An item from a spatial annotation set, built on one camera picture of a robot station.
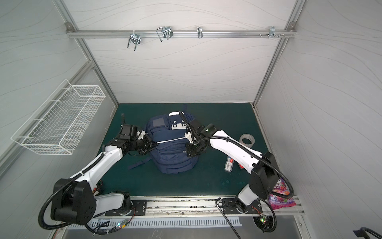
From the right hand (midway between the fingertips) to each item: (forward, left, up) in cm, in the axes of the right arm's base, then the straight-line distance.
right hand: (191, 151), depth 78 cm
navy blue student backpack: (-2, +11, -2) cm, 11 cm away
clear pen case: (-1, -22, -13) cm, 26 cm away
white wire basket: (+1, +62, +18) cm, 64 cm away
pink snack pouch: (-18, -44, -14) cm, 50 cm away
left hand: (+6, +19, -1) cm, 20 cm away
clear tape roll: (+19, -38, -14) cm, 45 cm away
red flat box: (-1, -29, -14) cm, 32 cm away
